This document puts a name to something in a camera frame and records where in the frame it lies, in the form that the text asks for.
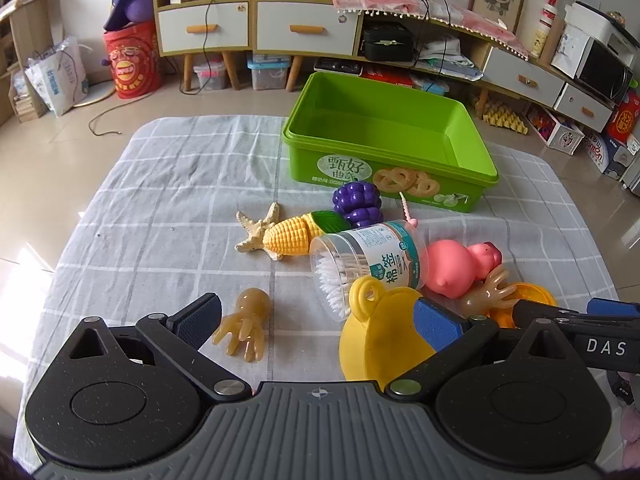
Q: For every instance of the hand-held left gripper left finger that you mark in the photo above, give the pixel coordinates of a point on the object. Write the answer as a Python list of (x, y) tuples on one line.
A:
[(200, 317)]

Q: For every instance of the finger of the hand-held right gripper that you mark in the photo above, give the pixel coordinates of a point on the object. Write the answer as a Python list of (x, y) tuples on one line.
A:
[(545, 310), (615, 306)]

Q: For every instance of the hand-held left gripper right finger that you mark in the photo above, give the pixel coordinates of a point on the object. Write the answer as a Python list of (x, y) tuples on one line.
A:
[(440, 325)]

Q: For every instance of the orange plastic toy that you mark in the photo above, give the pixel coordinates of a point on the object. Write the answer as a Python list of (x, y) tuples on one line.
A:
[(535, 294)]

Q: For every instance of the yellow plastic funnel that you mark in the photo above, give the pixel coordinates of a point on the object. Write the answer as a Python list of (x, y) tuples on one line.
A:
[(370, 340)]

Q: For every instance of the green plastic box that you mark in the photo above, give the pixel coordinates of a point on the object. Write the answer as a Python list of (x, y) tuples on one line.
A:
[(380, 125)]

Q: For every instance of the tan rubber hand toy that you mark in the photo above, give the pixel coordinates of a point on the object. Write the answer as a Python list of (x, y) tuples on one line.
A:
[(485, 297), (247, 320)]

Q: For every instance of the pink pig toy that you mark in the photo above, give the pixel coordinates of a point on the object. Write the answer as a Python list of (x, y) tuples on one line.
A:
[(450, 267)]

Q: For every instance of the clear cotton swab jar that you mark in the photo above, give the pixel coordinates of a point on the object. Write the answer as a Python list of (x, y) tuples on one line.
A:
[(380, 255)]

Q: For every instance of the person's pink clothing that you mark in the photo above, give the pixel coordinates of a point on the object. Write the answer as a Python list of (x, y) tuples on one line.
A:
[(631, 435)]

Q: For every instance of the beige starfish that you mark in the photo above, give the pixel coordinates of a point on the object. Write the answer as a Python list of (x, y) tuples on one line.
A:
[(255, 232)]

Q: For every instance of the pink twisted stick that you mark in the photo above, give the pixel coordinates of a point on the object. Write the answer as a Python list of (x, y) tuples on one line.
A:
[(406, 210)]

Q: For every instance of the yellow toy corn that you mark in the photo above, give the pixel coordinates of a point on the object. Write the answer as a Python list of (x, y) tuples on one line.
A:
[(290, 237)]

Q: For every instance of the grey checked tablecloth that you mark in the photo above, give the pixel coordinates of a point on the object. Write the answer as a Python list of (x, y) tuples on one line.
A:
[(175, 185)]

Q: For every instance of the white and blue carton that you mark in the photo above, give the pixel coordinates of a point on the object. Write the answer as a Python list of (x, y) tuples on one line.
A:
[(607, 155)]

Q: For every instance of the purple toy grapes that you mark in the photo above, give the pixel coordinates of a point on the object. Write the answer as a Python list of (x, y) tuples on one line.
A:
[(355, 197)]

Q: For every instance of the white colourful carton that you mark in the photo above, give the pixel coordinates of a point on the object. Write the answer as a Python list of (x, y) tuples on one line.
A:
[(555, 130)]

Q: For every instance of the red gift box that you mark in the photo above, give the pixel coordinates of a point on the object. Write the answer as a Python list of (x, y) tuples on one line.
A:
[(625, 120)]

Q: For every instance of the black microwave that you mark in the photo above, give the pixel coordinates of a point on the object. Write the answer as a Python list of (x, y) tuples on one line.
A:
[(602, 72)]

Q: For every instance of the clear storage box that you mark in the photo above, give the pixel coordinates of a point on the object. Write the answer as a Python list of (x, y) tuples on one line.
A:
[(212, 77)]

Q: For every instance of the round white floor base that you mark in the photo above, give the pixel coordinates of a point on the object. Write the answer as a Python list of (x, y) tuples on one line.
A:
[(97, 95)]

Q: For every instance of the red shoe box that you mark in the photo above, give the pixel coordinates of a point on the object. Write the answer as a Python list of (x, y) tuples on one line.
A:
[(392, 76)]

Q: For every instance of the blue lid storage box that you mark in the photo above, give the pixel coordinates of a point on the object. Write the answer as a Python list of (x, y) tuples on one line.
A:
[(267, 72)]

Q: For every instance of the red printed bucket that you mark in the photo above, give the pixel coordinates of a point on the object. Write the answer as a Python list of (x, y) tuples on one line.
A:
[(132, 62)]

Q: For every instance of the pile of folded clothes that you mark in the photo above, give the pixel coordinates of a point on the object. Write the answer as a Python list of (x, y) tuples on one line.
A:
[(450, 57)]

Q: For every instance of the white shopping bag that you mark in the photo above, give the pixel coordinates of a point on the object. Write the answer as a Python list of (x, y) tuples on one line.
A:
[(57, 80)]

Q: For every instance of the black tray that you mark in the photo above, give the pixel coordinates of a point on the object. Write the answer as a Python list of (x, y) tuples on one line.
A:
[(337, 65)]

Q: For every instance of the tall white paper cup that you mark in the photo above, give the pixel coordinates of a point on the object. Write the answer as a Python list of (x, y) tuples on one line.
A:
[(542, 30)]

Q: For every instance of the white printer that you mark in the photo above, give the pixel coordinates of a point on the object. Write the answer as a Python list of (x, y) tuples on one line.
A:
[(600, 22)]

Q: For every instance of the black case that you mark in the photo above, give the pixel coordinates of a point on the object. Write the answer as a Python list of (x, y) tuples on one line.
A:
[(387, 42)]

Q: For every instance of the wooden cabinet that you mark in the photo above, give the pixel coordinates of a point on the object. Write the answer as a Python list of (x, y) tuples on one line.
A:
[(252, 25)]

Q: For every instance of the pink fringed cloth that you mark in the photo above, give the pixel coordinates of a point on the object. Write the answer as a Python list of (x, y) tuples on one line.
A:
[(390, 2)]

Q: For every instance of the wooden side shelf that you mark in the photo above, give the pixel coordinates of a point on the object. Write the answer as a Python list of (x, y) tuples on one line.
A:
[(25, 35)]

